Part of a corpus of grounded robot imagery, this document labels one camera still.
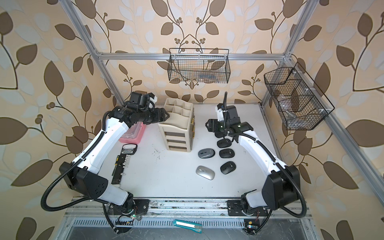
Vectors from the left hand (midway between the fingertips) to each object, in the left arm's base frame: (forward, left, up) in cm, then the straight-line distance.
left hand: (161, 114), depth 77 cm
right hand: (0, -27, -8) cm, 28 cm away
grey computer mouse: (-9, -24, -26) cm, 37 cm away
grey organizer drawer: (+1, -16, -15) cm, 22 cm away
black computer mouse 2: (-9, -37, -26) cm, 47 cm away
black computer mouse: (-1, -36, -26) cm, 45 cm away
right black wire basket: (+2, -71, +7) cm, 71 cm away
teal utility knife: (-45, -17, -28) cm, 56 cm away
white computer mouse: (-20, -24, -29) cm, 42 cm away
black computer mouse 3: (-17, -37, -27) cm, 49 cm away
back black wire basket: (+38, -26, +6) cm, 46 cm away
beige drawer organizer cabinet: (-7, -7, -5) cm, 11 cm away
